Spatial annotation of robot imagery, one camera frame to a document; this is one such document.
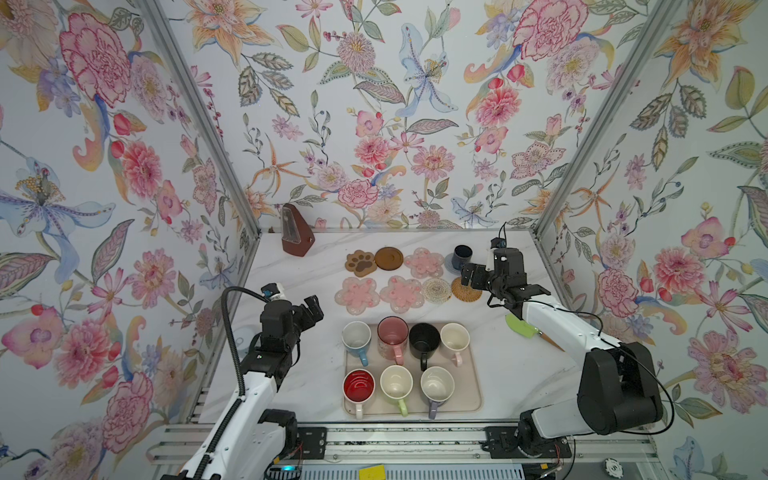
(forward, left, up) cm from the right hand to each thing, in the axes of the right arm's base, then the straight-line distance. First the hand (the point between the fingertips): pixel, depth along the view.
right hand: (476, 268), depth 91 cm
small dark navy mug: (+12, +1, -8) cm, 14 cm away
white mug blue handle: (-19, +35, -9) cm, 41 cm away
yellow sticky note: (-51, +28, -12) cm, 60 cm away
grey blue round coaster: (+14, +5, -14) cm, 20 cm away
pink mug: (-18, +25, -9) cm, 32 cm away
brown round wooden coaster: (+16, +27, -15) cm, 35 cm away
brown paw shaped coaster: (+12, +37, -14) cm, 41 cm away
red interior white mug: (-32, +34, -14) cm, 48 cm away
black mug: (-18, +15, -12) cm, 27 cm away
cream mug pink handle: (-18, +7, -9) cm, 21 cm away
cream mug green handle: (-31, +23, -12) cm, 40 cm away
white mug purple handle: (-31, +12, -14) cm, 36 cm away
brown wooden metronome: (+18, +61, -7) cm, 64 cm away
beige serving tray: (-32, +4, -16) cm, 36 cm away
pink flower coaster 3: (+1, +22, -16) cm, 27 cm away
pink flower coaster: (+13, +14, -14) cm, 24 cm away
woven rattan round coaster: (+2, +1, -15) cm, 15 cm away
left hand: (-15, +47, +1) cm, 50 cm away
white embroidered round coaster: (+2, +10, -15) cm, 18 cm away
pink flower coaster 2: (-1, +37, -15) cm, 40 cm away
